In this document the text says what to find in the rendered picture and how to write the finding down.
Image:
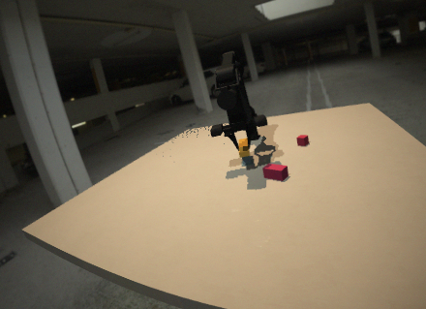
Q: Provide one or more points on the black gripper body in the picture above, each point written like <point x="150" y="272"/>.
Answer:
<point x="259" y="120"/>

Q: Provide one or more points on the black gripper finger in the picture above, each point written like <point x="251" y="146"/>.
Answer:
<point x="233" y="139"/>
<point x="249" y="135"/>

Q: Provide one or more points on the red flat bar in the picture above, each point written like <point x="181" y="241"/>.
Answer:
<point x="273" y="171"/>

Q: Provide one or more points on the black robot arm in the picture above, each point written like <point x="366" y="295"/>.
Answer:
<point x="233" y="91"/>

